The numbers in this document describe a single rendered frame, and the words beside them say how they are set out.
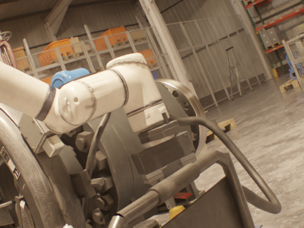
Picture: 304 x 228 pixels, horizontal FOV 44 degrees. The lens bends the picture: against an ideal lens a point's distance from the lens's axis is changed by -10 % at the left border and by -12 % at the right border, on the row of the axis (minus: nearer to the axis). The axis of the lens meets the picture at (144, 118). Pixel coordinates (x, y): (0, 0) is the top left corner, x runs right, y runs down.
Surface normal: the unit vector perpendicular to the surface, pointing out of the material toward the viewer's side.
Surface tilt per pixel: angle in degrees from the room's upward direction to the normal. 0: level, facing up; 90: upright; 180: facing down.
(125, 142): 87
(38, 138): 90
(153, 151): 90
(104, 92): 91
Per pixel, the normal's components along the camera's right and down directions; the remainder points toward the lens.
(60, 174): 0.67, -0.34
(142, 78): 0.54, -0.22
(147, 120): -0.10, 0.04
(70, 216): 0.77, -0.04
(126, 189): 0.81, 0.16
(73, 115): -0.67, 0.39
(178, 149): 0.33, -0.13
